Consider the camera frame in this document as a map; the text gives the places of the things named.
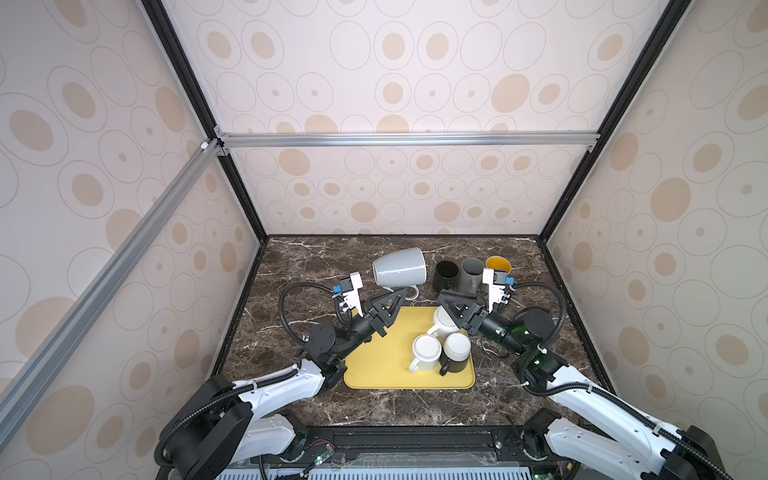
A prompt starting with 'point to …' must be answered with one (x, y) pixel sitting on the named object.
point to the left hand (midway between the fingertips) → (411, 297)
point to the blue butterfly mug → (499, 263)
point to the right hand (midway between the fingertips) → (442, 301)
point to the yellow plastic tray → (382, 362)
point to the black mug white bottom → (455, 355)
